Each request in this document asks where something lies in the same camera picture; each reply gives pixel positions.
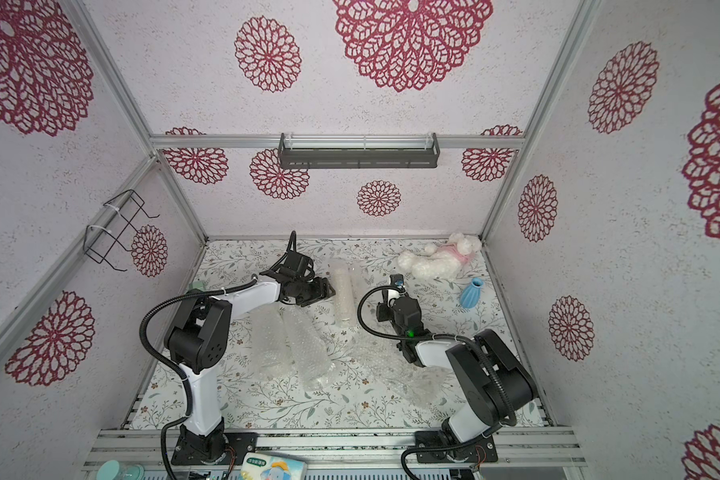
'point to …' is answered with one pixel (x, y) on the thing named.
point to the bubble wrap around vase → (380, 357)
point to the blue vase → (470, 296)
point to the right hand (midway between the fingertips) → (382, 288)
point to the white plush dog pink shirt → (441, 261)
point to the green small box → (198, 285)
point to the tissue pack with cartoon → (265, 467)
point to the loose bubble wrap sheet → (272, 342)
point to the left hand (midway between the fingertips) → (328, 294)
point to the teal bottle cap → (112, 470)
